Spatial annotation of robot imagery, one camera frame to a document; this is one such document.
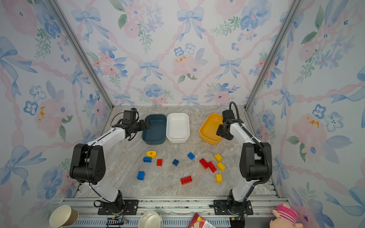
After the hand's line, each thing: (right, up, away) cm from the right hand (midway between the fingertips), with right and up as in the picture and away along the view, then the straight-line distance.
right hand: (222, 133), depth 95 cm
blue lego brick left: (-49, -16, -5) cm, 52 cm away
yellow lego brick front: (-5, -25, -13) cm, 29 cm away
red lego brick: (-13, -18, -7) cm, 24 cm away
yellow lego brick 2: (-3, -20, -7) cm, 21 cm away
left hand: (-52, +7, 0) cm, 53 cm away
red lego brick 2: (-8, -20, -9) cm, 24 cm away
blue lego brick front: (-51, -24, -11) cm, 58 cm away
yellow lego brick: (-4, -15, -5) cm, 16 cm away
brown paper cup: (-87, -40, -23) cm, 98 cm away
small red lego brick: (-41, -18, -5) cm, 45 cm away
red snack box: (-19, -40, -27) cm, 52 cm away
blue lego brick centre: (-21, -15, -2) cm, 26 cm away
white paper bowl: (-43, -41, -24) cm, 64 cm away
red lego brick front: (-24, -26, -12) cm, 38 cm away
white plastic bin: (-30, +3, +9) cm, 32 cm away
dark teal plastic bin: (-45, -1, +7) cm, 46 cm away
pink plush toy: (+22, -37, -28) cm, 51 cm away
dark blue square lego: (-31, -18, -7) cm, 36 cm away
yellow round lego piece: (-46, -13, -4) cm, 48 cm away
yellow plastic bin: (-7, +2, +12) cm, 14 cm away
